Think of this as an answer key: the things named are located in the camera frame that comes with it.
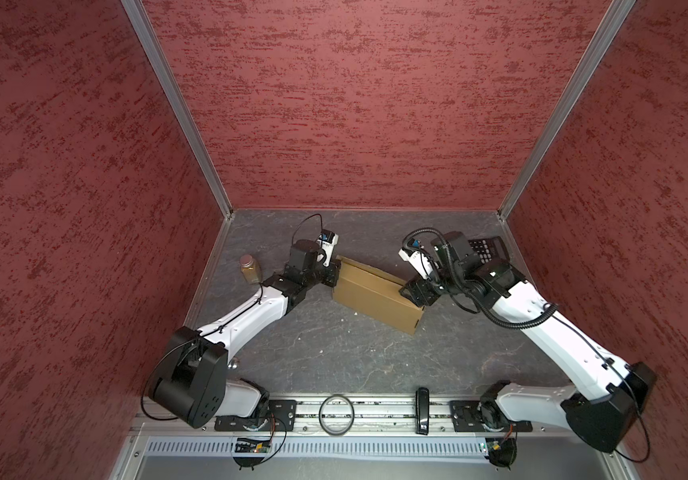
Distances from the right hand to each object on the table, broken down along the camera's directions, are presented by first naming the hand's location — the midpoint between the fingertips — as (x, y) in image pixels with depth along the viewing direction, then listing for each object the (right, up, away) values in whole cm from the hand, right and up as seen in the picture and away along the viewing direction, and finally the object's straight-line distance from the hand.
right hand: (410, 290), depth 74 cm
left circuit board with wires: (-40, -40, -2) cm, 57 cm away
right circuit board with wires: (+21, -39, -4) cm, 44 cm away
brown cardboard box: (-8, -2, +6) cm, 10 cm away
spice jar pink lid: (-49, +6, +19) cm, 53 cm away
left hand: (-19, +5, +12) cm, 23 cm away
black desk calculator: (+36, +9, +33) cm, 49 cm away
